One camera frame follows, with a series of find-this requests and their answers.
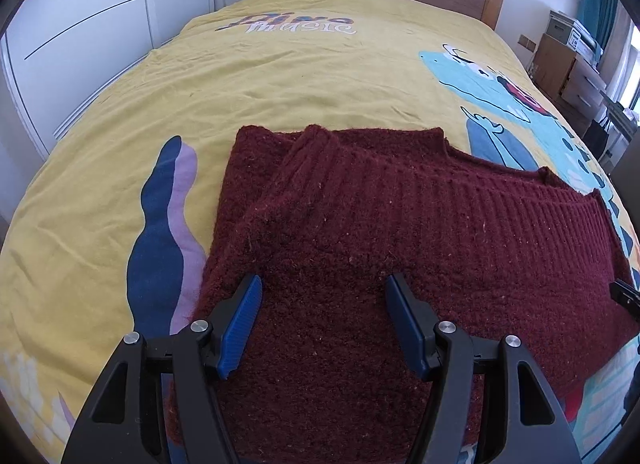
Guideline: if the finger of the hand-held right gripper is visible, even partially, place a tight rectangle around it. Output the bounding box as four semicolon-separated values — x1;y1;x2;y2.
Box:
610;281;640;321

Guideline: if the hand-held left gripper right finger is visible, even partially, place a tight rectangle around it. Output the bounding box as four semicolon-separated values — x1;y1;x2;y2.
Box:
385;271;583;464

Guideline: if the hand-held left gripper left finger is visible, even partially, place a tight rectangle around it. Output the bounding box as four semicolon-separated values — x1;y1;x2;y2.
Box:
60;274;264;464

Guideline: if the dark red knitted sweater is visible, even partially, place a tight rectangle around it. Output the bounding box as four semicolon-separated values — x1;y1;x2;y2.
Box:
165;124;640;464

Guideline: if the black bag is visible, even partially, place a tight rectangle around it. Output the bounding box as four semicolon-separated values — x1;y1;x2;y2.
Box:
582;116;628;162

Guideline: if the window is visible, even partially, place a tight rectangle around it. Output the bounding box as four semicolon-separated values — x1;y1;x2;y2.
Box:
602;0;640;117

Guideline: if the wooden nightstand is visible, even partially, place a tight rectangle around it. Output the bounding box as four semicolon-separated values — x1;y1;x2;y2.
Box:
531;34;603;117

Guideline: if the bed with yellow cartoon duvet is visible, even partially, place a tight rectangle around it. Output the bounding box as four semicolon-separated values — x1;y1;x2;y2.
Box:
0;0;640;464

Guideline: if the white printer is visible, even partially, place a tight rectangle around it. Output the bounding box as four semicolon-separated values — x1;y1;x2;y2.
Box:
546;10;602;61

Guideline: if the teal curtain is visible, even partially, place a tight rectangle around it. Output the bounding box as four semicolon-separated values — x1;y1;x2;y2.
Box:
577;0;620;62

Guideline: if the white wardrobe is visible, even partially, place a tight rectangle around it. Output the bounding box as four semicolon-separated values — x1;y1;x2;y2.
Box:
0;0;217;157

